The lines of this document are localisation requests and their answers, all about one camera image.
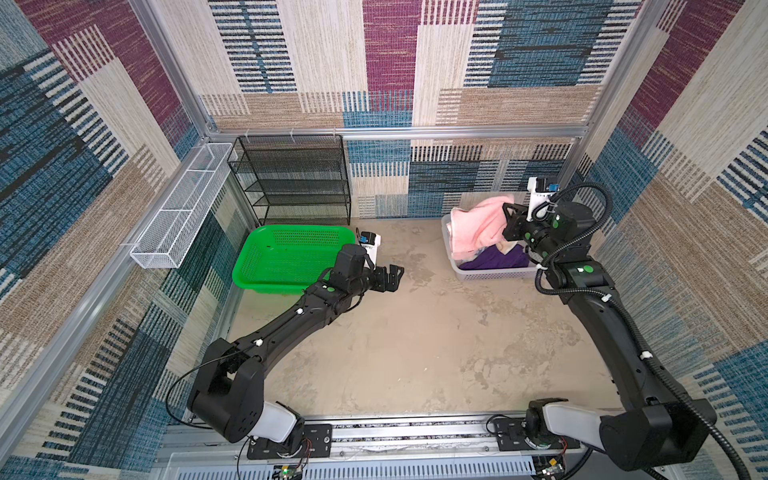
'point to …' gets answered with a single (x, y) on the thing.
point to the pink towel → (478, 226)
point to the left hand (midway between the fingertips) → (392, 263)
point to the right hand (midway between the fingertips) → (506, 208)
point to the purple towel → (494, 258)
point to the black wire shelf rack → (295, 179)
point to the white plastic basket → (467, 274)
